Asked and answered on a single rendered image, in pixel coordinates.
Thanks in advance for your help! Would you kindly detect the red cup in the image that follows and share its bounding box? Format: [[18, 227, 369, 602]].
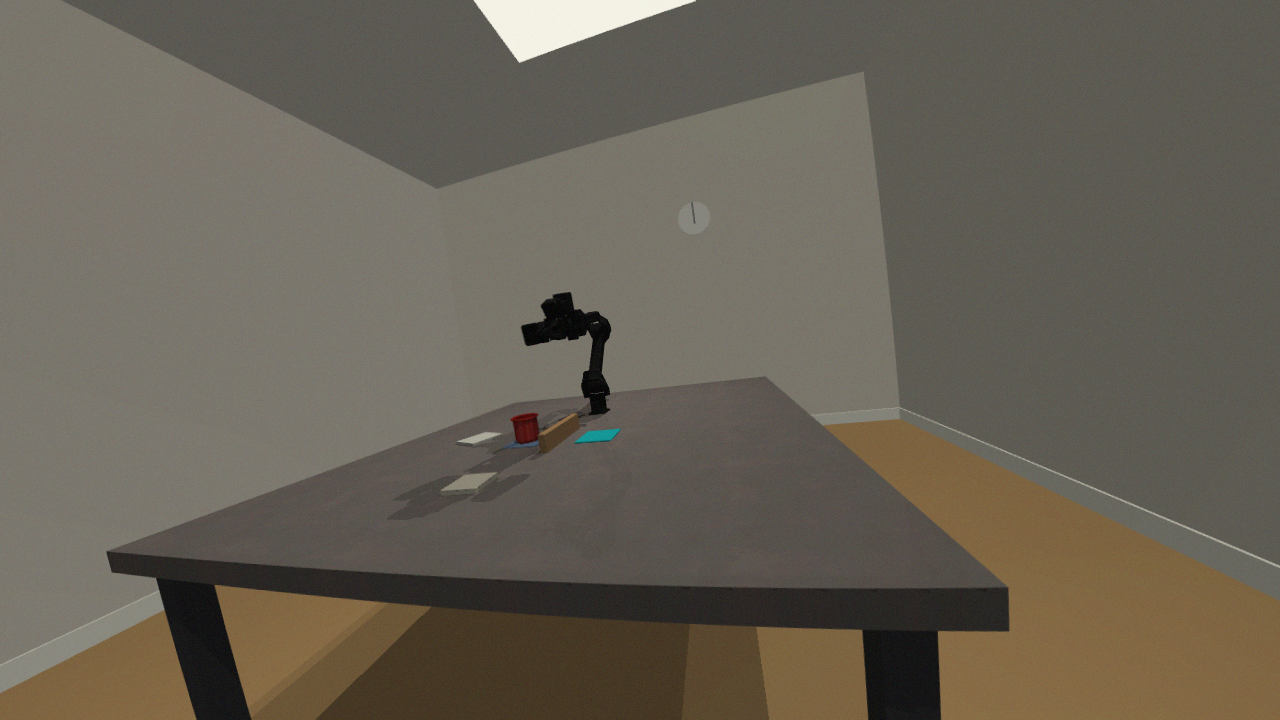
[[511, 413, 539, 443]]

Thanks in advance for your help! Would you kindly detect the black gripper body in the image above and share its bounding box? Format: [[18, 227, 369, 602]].
[[521, 313, 588, 346]]

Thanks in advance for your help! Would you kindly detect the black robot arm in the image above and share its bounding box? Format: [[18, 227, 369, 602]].
[[541, 292, 611, 415]]

